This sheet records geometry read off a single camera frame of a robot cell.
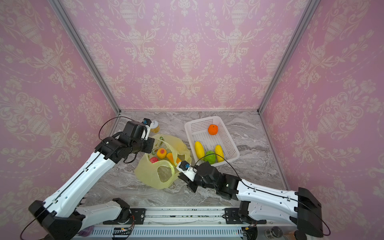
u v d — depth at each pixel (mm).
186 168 590
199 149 922
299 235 622
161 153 914
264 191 471
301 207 414
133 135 540
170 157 899
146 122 646
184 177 606
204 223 729
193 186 622
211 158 916
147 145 651
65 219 389
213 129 1028
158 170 654
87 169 433
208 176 530
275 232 613
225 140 970
